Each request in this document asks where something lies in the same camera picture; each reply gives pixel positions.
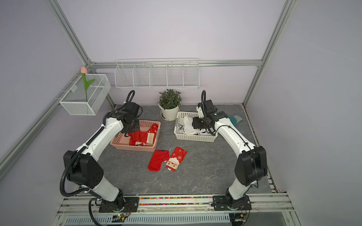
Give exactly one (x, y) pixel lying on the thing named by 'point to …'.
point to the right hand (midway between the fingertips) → (196, 122)
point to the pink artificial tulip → (86, 84)
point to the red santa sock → (176, 157)
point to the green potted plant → (169, 99)
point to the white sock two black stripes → (188, 128)
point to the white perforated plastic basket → (184, 130)
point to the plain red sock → (159, 157)
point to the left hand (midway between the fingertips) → (132, 128)
